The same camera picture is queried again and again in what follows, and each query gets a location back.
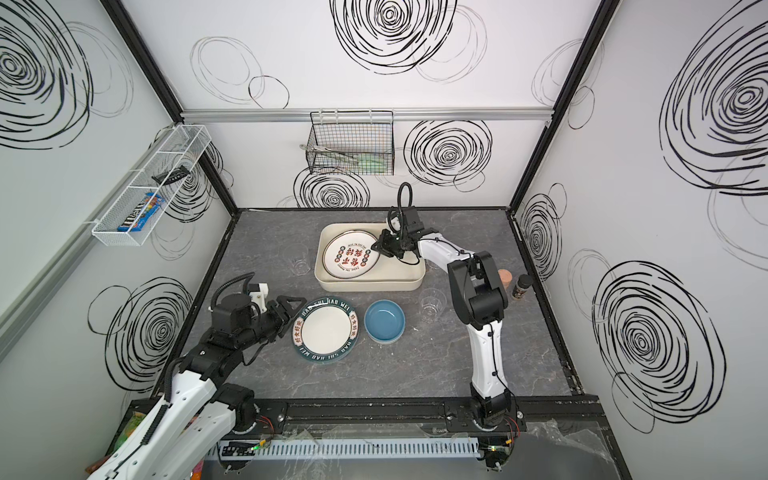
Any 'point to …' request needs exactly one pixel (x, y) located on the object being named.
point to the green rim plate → (325, 329)
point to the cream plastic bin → (388, 275)
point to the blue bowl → (384, 322)
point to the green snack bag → (132, 424)
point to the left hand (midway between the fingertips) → (306, 306)
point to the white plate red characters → (349, 254)
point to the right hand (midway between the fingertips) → (367, 246)
